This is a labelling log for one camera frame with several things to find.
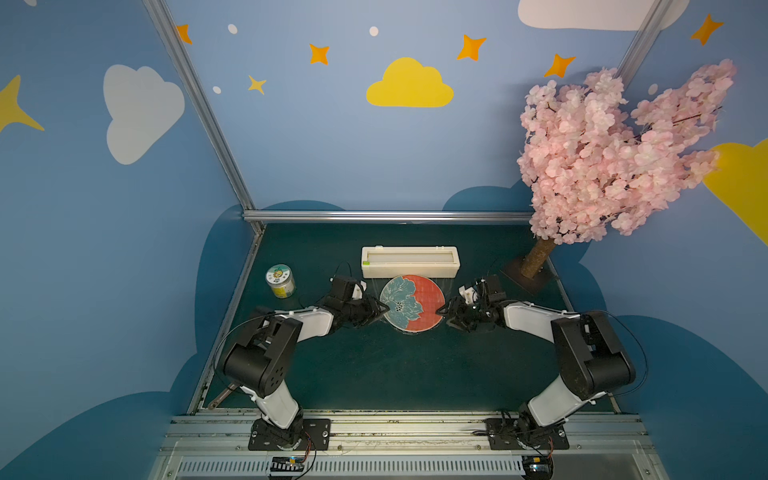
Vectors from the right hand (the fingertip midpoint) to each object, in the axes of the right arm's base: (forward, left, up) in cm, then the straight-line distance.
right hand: (444, 313), depth 93 cm
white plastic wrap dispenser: (+16, +20, +4) cm, 26 cm away
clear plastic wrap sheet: (+10, -1, +1) cm, 10 cm away
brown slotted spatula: (-30, +62, -1) cm, 69 cm away
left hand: (0, +17, +3) cm, 18 cm away
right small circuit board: (-38, -22, -7) cm, 44 cm away
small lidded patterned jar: (+6, +53, +5) cm, 54 cm away
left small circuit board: (-41, +40, -5) cm, 58 cm away
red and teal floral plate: (+5, +10, -3) cm, 11 cm away
